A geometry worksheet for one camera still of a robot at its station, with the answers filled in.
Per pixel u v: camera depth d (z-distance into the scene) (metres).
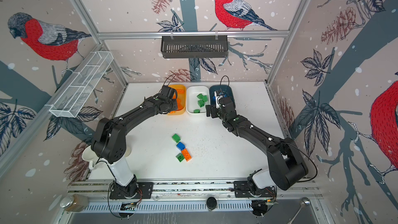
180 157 0.83
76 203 0.64
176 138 0.90
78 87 0.76
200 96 1.10
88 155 0.78
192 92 1.13
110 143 0.47
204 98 1.08
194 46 1.06
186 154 0.85
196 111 1.03
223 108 0.66
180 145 0.87
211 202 0.63
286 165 0.42
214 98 1.06
